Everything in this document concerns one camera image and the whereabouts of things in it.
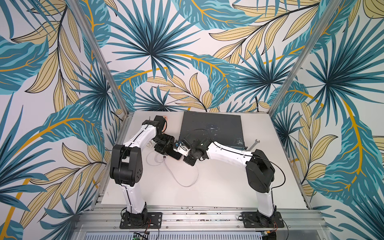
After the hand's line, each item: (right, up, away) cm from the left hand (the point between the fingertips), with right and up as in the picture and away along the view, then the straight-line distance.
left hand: (173, 147), depth 89 cm
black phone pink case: (+2, -2, -10) cm, 10 cm away
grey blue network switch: (+35, +10, +18) cm, 40 cm away
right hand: (+4, -10, -5) cm, 12 cm away
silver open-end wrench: (+54, 0, +14) cm, 56 cm away
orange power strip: (-9, +19, +24) cm, 31 cm away
